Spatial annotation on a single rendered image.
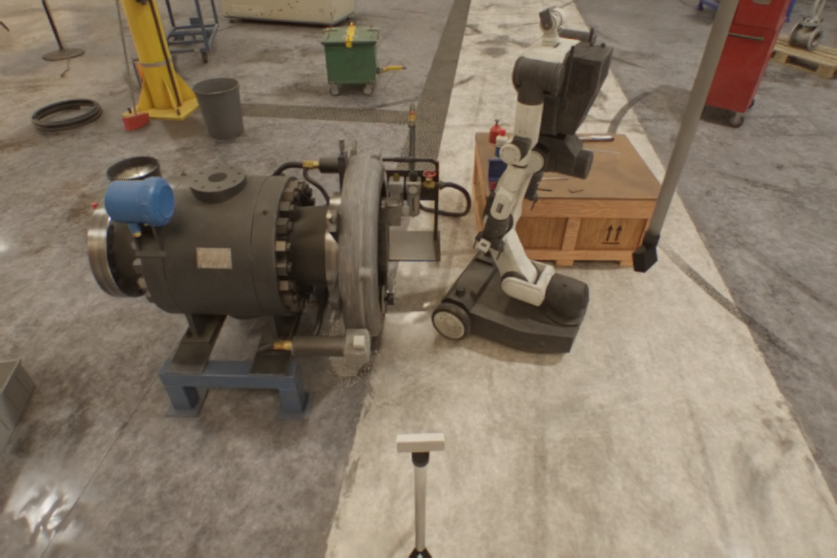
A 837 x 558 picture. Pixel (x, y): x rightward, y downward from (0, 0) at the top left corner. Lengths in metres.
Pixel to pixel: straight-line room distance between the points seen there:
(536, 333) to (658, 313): 0.80
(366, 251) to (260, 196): 0.48
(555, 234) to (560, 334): 0.72
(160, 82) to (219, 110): 0.99
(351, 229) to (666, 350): 1.69
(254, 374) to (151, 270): 0.56
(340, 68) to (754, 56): 3.66
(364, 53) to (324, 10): 2.70
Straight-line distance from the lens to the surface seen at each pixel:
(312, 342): 1.94
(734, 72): 5.30
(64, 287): 3.44
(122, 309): 3.11
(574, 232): 2.93
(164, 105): 5.51
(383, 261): 2.06
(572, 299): 2.39
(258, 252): 1.92
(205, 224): 2.00
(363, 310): 1.83
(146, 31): 5.32
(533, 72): 1.74
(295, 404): 2.28
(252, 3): 8.39
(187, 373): 2.27
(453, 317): 2.45
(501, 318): 2.44
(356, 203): 1.78
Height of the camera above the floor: 1.88
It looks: 37 degrees down
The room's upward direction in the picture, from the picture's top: straight up
